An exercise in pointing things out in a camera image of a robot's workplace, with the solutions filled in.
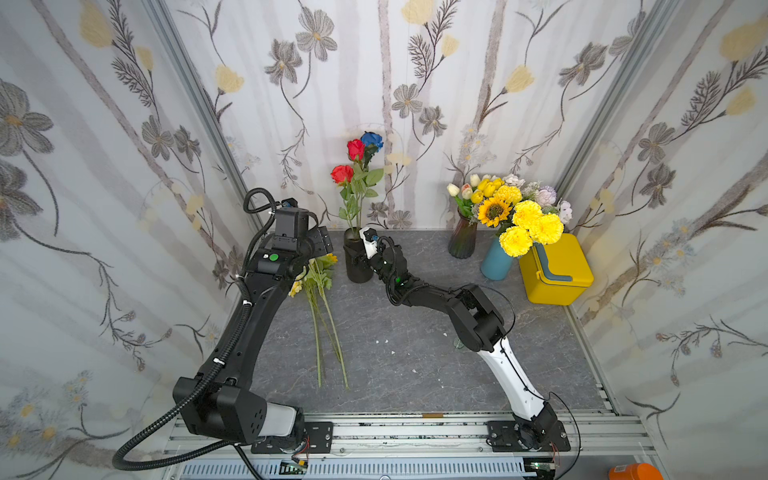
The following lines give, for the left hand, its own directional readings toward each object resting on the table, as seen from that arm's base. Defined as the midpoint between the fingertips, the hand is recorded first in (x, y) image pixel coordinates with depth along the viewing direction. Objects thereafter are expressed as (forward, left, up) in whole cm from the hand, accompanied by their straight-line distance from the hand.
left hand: (317, 235), depth 77 cm
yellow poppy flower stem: (-15, +4, -30) cm, 34 cm away
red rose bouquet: (+20, -10, +3) cm, 23 cm away
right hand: (+10, -9, -10) cm, 17 cm away
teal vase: (+8, -56, -24) cm, 62 cm away
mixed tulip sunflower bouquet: (+10, -48, +2) cm, 49 cm away
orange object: (-51, -70, -19) cm, 89 cm away
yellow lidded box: (-2, -70, -17) cm, 72 cm away
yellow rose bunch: (+2, +6, -26) cm, 27 cm away
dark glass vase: (+17, -45, -23) cm, 54 cm away
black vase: (+2, -9, -16) cm, 19 cm away
